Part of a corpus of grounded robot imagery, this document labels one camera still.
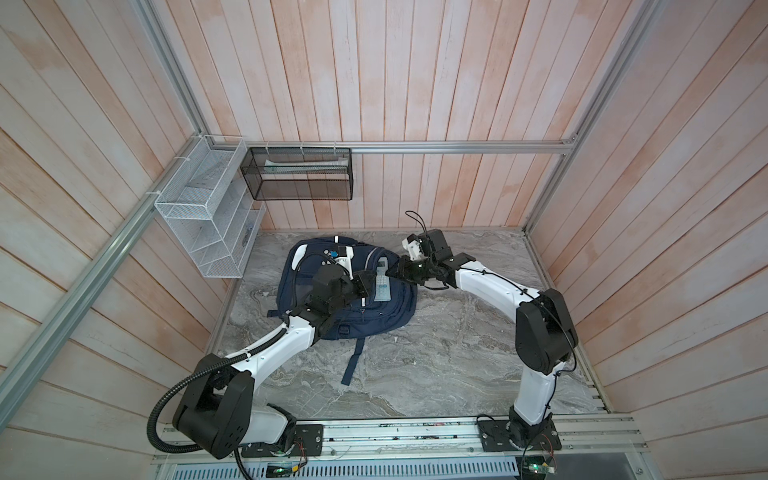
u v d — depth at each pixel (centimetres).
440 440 75
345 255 74
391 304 88
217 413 41
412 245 85
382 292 88
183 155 80
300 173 103
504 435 73
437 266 71
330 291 64
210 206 69
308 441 74
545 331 49
